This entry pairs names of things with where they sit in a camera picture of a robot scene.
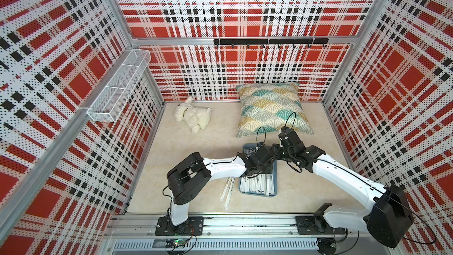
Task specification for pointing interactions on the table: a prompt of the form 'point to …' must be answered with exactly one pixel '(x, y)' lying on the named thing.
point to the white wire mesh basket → (109, 104)
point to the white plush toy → (196, 118)
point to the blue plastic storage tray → (262, 185)
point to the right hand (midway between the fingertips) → (276, 149)
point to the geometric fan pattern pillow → (268, 107)
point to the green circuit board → (180, 243)
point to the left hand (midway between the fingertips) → (272, 166)
